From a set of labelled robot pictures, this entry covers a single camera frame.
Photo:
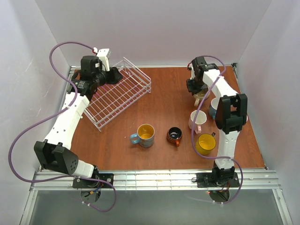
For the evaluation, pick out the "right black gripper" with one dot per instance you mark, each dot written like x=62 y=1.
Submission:
x=195 y=87

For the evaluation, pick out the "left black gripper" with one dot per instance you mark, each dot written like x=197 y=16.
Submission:
x=112 y=75

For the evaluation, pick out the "beige round mug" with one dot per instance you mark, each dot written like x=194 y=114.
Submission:
x=200 y=96

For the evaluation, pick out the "teal dotted mug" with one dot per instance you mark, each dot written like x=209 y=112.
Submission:
x=213 y=107

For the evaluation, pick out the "light pink faceted mug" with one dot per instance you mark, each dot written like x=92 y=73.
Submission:
x=201 y=118

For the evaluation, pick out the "small orange cup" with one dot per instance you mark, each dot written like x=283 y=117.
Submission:
x=174 y=135

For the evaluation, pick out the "blue mug with yellow inside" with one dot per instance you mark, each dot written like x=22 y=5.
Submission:
x=144 y=136

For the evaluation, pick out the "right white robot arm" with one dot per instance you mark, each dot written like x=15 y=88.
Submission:
x=231 y=114

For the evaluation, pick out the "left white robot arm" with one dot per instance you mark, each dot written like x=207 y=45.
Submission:
x=54 y=152

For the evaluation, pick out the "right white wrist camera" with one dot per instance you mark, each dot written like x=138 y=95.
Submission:
x=190 y=68

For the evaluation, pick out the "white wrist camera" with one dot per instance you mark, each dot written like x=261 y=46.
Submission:
x=103 y=55
x=190 y=68

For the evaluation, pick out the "white wire dish rack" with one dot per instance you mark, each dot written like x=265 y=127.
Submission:
x=111 y=100

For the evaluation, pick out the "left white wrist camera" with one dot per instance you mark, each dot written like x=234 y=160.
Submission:
x=103 y=55

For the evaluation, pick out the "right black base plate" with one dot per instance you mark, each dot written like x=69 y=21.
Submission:
x=207 y=180

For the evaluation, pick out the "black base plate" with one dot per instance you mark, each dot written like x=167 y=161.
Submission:
x=84 y=183
x=207 y=180

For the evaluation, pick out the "aluminium frame rail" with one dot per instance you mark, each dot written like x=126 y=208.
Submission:
x=161 y=197

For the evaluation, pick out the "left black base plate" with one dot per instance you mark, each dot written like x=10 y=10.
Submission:
x=84 y=183

